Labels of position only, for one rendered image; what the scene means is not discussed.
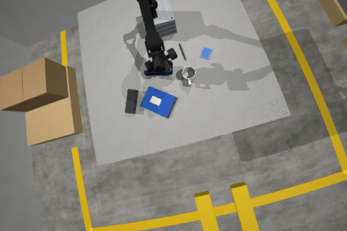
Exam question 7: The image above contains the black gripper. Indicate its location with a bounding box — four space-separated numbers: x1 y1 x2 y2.
144 48 177 72

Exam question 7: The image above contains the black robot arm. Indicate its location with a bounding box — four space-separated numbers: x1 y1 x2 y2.
137 0 173 72

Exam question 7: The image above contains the white mug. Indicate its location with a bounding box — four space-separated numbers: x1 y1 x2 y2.
182 66 196 87

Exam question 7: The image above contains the blue notebook with white label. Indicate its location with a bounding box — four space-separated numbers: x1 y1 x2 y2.
140 86 177 118

